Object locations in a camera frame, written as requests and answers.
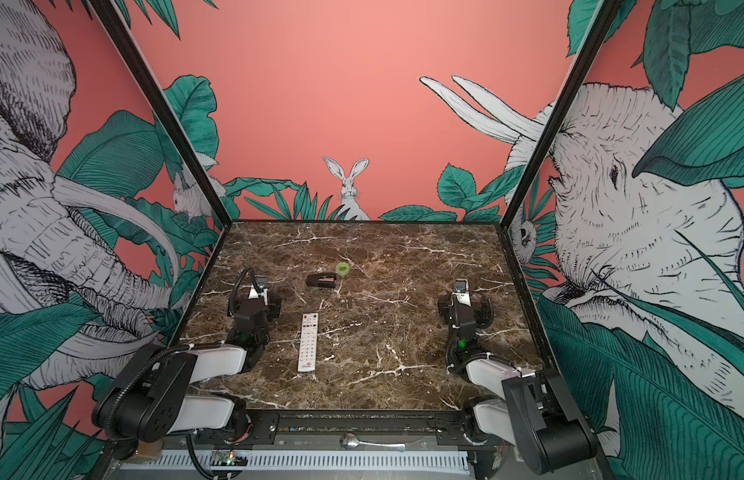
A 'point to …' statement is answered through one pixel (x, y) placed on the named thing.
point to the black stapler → (322, 279)
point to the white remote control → (308, 342)
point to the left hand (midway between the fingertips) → (252, 287)
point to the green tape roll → (343, 268)
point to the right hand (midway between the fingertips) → (464, 290)
